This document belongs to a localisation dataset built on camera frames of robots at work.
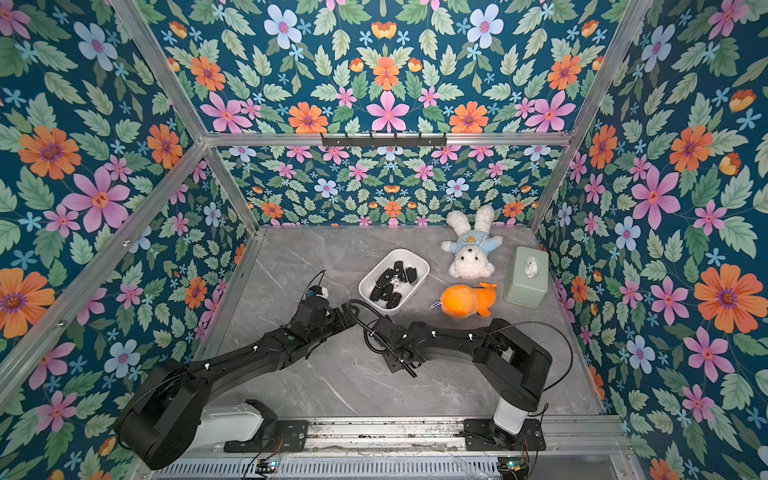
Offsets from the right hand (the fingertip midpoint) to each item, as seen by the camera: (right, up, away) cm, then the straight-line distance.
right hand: (399, 358), depth 87 cm
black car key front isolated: (-8, +18, +11) cm, 23 cm away
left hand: (-14, +13, +1) cm, 19 cm away
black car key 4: (-4, +19, +11) cm, 22 cm away
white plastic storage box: (-2, +21, +14) cm, 26 cm away
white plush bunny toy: (+25, +34, +14) cm, 44 cm away
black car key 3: (-2, +15, +11) cm, 19 cm away
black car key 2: (-6, +23, +15) cm, 28 cm away
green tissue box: (+40, +23, +6) cm, 47 cm away
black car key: (-1, +26, +17) cm, 31 cm away
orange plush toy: (+19, +16, +3) cm, 26 cm away
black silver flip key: (+4, +24, +17) cm, 30 cm away
